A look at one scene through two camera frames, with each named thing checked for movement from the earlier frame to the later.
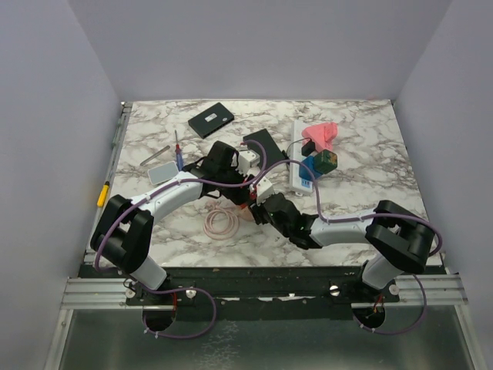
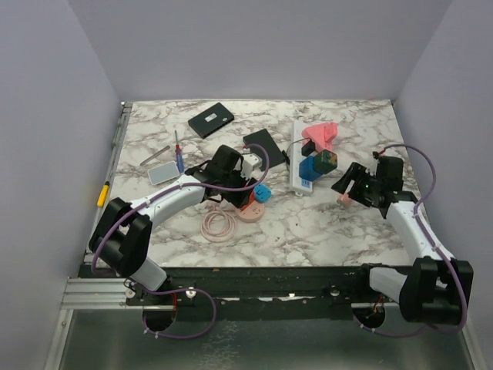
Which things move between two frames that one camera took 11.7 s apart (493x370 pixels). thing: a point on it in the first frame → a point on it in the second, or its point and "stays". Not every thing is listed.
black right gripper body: x=261 y=216 → x=366 y=176
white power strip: x=296 y=184 stays
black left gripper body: x=231 y=175 stays
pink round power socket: x=244 y=213 stays
